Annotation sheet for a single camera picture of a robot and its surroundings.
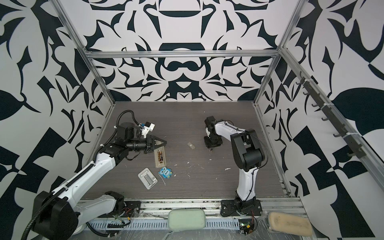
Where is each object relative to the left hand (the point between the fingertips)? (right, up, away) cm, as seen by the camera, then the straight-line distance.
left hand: (167, 141), depth 73 cm
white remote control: (-3, -7, -3) cm, 8 cm away
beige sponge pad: (+55, -35, -6) cm, 66 cm away
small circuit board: (+37, -39, -2) cm, 54 cm away
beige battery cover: (+13, -7, +23) cm, 28 cm away
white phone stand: (-12, -22, +10) cm, 27 cm away
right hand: (+24, -6, +24) cm, 34 cm away
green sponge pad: (+10, -35, -4) cm, 36 cm away
